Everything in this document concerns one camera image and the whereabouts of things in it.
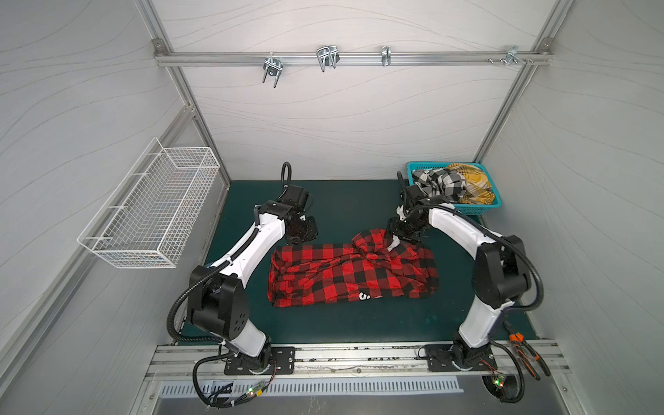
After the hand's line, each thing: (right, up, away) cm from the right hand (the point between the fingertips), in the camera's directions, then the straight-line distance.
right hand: (394, 232), depth 92 cm
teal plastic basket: (+31, +8, +12) cm, 34 cm away
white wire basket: (-72, +6, -23) cm, 76 cm away
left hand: (-28, +1, -7) cm, 28 cm away
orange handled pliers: (+35, -33, -17) cm, 51 cm away
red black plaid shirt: (-10, -12, -3) cm, 16 cm away
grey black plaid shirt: (+23, +20, +16) cm, 34 cm away
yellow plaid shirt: (+37, +16, +13) cm, 43 cm away
